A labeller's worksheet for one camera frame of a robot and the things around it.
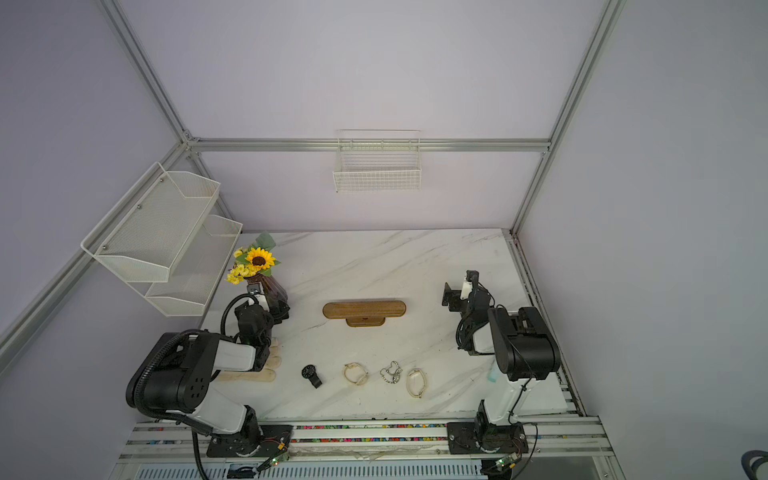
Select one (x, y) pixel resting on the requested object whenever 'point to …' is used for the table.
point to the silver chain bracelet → (392, 373)
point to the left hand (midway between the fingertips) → (265, 302)
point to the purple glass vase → (273, 291)
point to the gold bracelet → (355, 373)
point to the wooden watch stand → (364, 313)
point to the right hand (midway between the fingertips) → (462, 288)
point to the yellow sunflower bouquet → (256, 259)
